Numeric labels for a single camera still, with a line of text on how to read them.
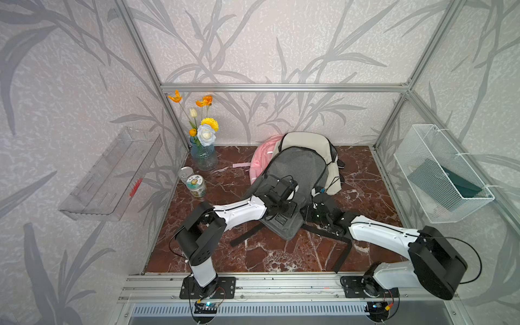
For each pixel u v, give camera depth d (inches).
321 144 43.7
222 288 28.5
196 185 36.9
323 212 26.8
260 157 43.9
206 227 19.9
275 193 27.3
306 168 36.6
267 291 29.1
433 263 16.6
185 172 40.3
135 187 25.7
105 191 25.7
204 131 31.7
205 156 40.2
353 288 28.4
